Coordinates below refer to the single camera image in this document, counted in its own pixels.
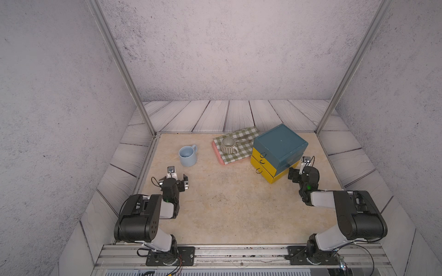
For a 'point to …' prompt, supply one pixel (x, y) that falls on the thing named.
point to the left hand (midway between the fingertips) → (177, 175)
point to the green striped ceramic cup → (228, 145)
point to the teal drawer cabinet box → (282, 146)
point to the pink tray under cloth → (218, 153)
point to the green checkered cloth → (244, 142)
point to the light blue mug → (187, 155)
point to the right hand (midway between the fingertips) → (302, 167)
